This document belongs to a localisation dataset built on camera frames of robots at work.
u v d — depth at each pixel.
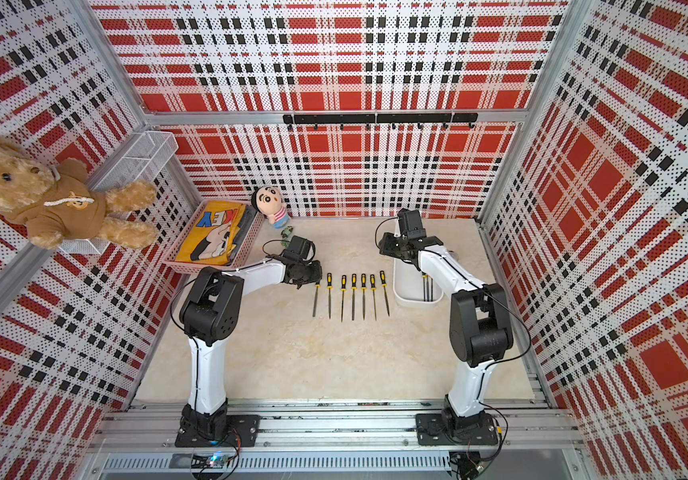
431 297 0.99
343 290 1.01
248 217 1.13
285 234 1.15
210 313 0.56
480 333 0.49
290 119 0.88
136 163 0.88
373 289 1.01
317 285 1.01
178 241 1.06
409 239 0.73
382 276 1.04
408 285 1.01
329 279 1.02
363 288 1.01
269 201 1.08
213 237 1.07
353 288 1.01
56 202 0.55
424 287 1.01
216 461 0.69
